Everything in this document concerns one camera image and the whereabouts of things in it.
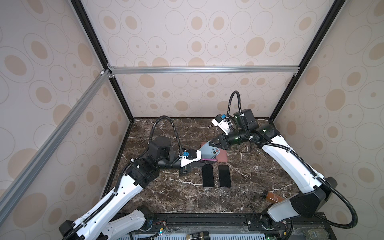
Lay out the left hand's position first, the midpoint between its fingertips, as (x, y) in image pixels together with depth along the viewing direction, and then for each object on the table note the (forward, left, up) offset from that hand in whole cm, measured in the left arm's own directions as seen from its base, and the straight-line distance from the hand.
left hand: (205, 162), depth 59 cm
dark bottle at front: (-22, +1, -28) cm, 36 cm away
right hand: (+11, -3, -4) cm, 12 cm away
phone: (+6, -2, -8) cm, 10 cm away
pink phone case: (+21, -14, -33) cm, 42 cm away
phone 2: (+8, -3, -33) cm, 34 cm away
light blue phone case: (+8, -2, -6) cm, 11 cm away
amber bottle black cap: (-6, -37, -29) cm, 47 cm away
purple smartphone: (+8, -13, -33) cm, 36 cm away
